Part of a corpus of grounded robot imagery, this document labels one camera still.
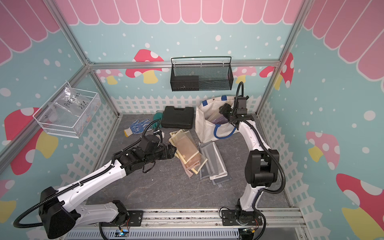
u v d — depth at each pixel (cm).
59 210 38
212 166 89
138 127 113
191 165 89
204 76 90
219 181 86
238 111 69
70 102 71
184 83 87
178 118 113
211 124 88
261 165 48
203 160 92
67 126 62
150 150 58
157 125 112
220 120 84
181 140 102
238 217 67
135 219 74
